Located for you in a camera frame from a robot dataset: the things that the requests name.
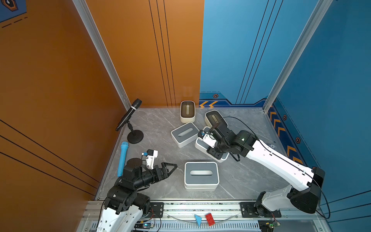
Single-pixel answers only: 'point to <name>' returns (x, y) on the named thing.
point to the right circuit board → (266, 225)
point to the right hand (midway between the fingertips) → (211, 146)
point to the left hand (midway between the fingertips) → (173, 167)
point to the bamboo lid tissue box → (201, 188)
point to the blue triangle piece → (198, 220)
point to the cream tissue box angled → (213, 118)
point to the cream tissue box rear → (187, 111)
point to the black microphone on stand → (135, 137)
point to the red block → (210, 219)
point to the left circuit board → (142, 224)
